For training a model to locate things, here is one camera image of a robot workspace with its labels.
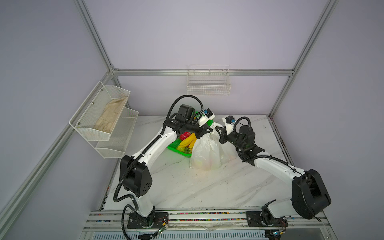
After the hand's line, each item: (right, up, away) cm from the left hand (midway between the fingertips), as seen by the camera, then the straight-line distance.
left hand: (210, 130), depth 78 cm
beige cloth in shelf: (-55, +6, +1) cm, 55 cm away
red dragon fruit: (-15, -4, +21) cm, 26 cm away
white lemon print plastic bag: (-1, -13, 0) cm, 13 cm away
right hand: (+3, +2, +2) cm, 4 cm away
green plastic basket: (-22, -10, +16) cm, 29 cm away
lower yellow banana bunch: (-14, -9, +13) cm, 21 cm away
